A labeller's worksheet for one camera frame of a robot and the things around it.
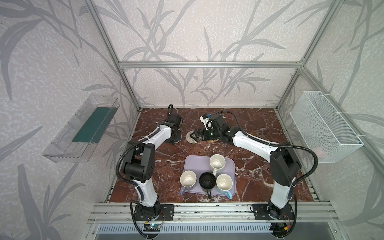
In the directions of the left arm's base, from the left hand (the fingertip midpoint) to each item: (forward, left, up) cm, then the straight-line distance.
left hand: (176, 133), depth 96 cm
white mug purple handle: (-27, -9, -5) cm, 29 cm away
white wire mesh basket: (-20, -69, +29) cm, 78 cm away
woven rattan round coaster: (-8, -23, +4) cm, 25 cm away
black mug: (-28, -20, -4) cm, 35 cm away
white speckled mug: (-17, -26, -5) cm, 32 cm away
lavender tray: (-18, -16, -8) cm, 25 cm away
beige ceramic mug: (-6, -3, +7) cm, 10 cm away
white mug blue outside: (-29, -30, -5) cm, 42 cm away
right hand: (-4, -13, +10) cm, 17 cm away
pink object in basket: (-19, -75, +15) cm, 78 cm away
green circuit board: (-49, +7, -8) cm, 50 cm away
